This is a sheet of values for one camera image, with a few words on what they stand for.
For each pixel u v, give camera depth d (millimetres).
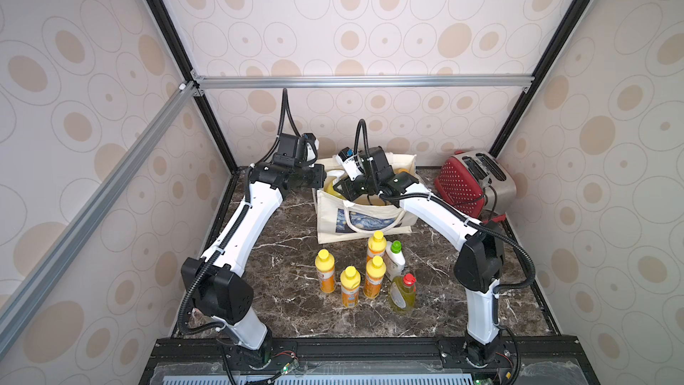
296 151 600
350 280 670
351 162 745
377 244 741
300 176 647
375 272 699
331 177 813
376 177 658
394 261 781
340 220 865
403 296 726
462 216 531
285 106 583
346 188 744
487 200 906
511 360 718
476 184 912
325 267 702
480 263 489
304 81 1842
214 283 417
